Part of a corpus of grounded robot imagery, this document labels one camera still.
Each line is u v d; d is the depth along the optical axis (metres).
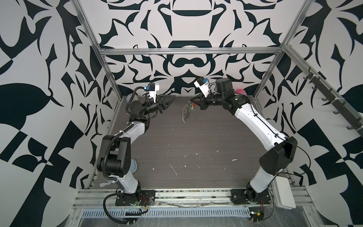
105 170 0.47
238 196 0.74
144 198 0.73
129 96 1.08
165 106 0.70
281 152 0.43
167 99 0.71
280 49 0.91
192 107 0.76
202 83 0.65
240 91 1.15
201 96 0.67
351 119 0.55
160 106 0.67
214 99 0.64
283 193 0.71
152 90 0.66
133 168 0.81
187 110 0.75
